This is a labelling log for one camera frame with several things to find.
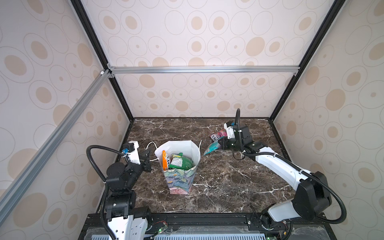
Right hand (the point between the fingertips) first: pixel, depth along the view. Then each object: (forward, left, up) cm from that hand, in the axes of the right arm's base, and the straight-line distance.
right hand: (219, 140), depth 84 cm
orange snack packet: (-15, +28, +3) cm, 32 cm away
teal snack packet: (0, +3, -6) cm, 7 cm away
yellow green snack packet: (-13, +22, 0) cm, 26 cm away
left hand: (-14, +31, +13) cm, 37 cm away
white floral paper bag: (-22, +21, -4) cm, 31 cm away
